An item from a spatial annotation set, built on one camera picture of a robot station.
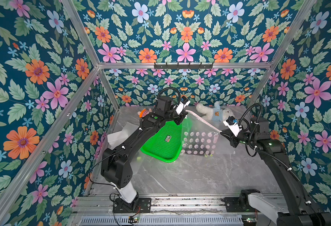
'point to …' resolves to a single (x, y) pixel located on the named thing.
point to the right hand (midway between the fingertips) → (226, 128)
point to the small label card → (168, 138)
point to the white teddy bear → (215, 113)
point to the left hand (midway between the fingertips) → (187, 110)
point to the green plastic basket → (165, 145)
